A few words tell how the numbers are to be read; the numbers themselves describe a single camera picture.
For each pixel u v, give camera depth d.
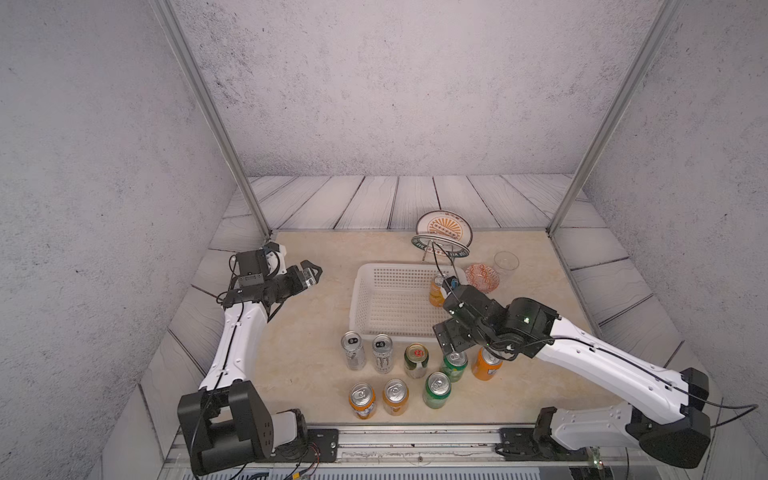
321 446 0.73
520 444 0.73
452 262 1.08
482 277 1.05
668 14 0.70
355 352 0.77
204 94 0.83
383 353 0.75
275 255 0.68
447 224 1.02
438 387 0.73
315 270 0.79
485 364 0.77
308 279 0.74
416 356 0.77
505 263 1.05
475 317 0.51
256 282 0.63
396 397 0.71
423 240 1.03
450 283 0.62
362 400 0.71
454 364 0.77
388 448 0.74
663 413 0.40
